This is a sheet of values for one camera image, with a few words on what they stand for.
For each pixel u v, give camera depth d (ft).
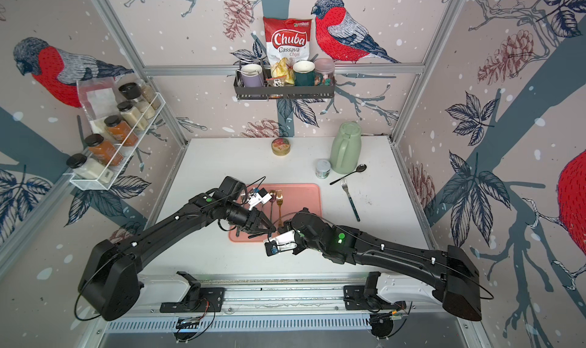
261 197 2.40
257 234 2.32
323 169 3.41
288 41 2.60
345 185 3.40
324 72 2.79
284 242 1.97
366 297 2.15
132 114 2.50
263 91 2.82
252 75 2.65
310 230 1.74
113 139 2.38
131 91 2.55
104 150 2.17
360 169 3.51
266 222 2.38
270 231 2.39
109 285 1.32
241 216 2.22
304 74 2.64
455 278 1.32
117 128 2.30
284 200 3.20
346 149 2.96
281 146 3.73
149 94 2.82
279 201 3.21
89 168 1.99
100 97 2.29
